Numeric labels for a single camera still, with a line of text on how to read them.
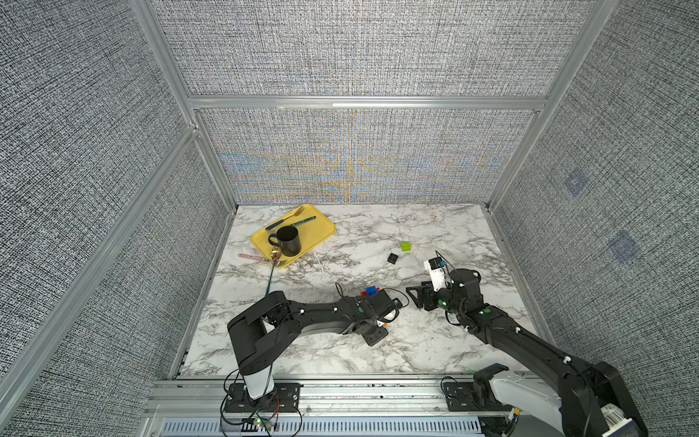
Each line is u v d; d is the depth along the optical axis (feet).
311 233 3.73
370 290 2.75
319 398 2.45
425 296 2.45
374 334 2.50
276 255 3.29
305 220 3.73
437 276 2.50
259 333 1.52
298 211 3.86
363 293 2.70
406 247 3.49
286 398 2.41
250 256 3.39
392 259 3.33
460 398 2.39
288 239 3.21
